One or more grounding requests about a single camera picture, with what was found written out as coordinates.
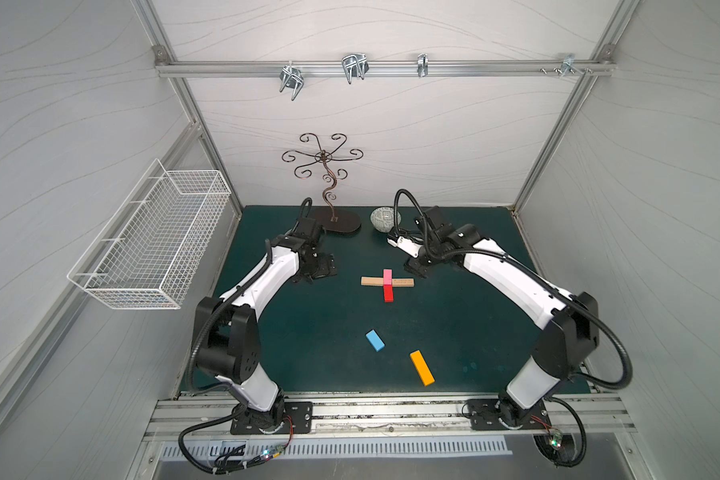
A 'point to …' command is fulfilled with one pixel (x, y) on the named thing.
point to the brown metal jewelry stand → (348, 220)
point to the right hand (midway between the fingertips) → (413, 255)
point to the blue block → (375, 340)
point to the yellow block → (422, 368)
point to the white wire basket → (145, 254)
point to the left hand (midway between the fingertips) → (322, 273)
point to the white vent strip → (360, 447)
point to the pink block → (387, 276)
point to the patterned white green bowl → (383, 219)
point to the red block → (388, 293)
